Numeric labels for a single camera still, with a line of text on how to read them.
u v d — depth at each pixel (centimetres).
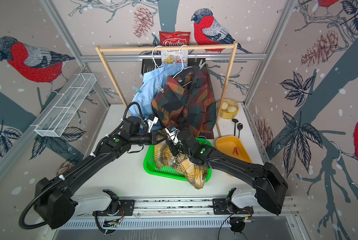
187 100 88
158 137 70
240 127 105
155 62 95
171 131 66
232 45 62
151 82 70
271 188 40
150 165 86
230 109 111
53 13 73
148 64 94
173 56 86
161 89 67
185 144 57
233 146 97
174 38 85
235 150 93
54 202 38
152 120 70
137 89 66
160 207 75
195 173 74
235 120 109
